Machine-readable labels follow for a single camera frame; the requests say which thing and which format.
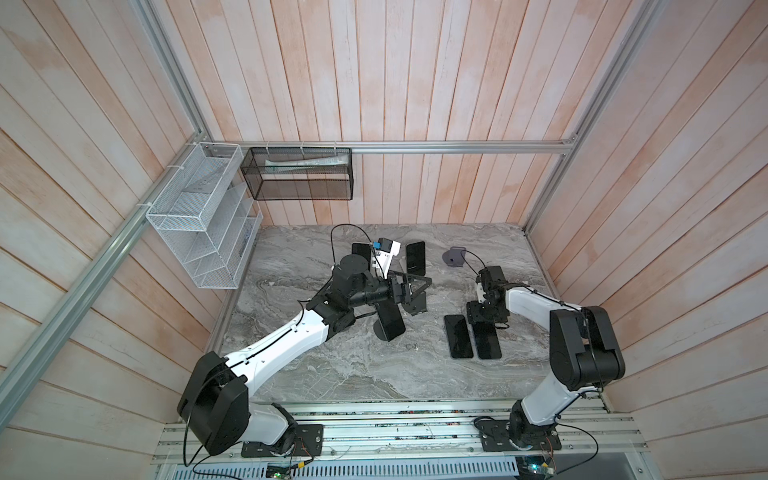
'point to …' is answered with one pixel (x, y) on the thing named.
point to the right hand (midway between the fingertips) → (480, 314)
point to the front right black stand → (417, 303)
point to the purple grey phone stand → (455, 256)
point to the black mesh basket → (299, 173)
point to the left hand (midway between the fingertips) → (422, 287)
